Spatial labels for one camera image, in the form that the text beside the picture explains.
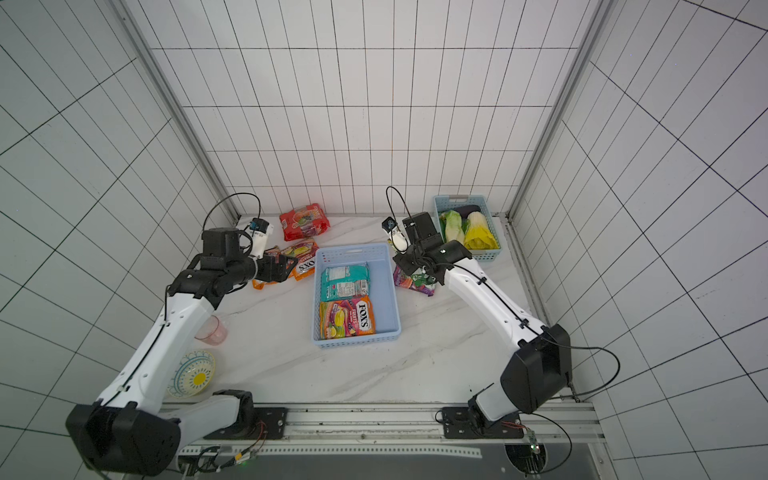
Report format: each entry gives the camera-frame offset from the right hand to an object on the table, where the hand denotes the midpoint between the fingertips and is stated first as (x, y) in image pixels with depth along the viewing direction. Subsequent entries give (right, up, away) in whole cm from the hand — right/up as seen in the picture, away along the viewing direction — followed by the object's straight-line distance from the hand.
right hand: (394, 249), depth 82 cm
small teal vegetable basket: (+23, +18, +36) cm, 47 cm away
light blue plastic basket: (-4, -15, +16) cm, 22 cm away
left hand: (-31, -4, -3) cm, 32 cm away
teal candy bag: (-16, -12, +16) cm, 26 cm away
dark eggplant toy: (+29, +14, +32) cm, 45 cm away
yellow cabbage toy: (+30, +4, +19) cm, 36 cm away
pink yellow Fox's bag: (-14, -21, +6) cm, 26 cm away
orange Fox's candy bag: (-32, -2, +24) cm, 39 cm away
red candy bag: (-33, +10, +30) cm, 46 cm away
